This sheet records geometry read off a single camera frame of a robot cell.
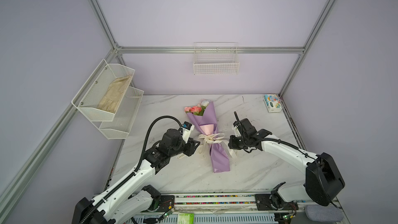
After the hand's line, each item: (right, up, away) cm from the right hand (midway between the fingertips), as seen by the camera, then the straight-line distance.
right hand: (227, 144), depth 85 cm
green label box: (-21, -29, -17) cm, 40 cm away
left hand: (-17, +3, -8) cm, 19 cm away
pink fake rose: (-20, +19, +20) cm, 34 cm away
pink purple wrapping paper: (-10, +10, +12) cm, 19 cm away
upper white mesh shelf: (-66, +26, -7) cm, 71 cm away
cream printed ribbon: (-6, +3, +4) cm, 8 cm away
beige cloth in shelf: (-59, +25, -8) cm, 65 cm away
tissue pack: (+37, +24, +23) cm, 49 cm away
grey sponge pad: (+42, -28, -16) cm, 53 cm away
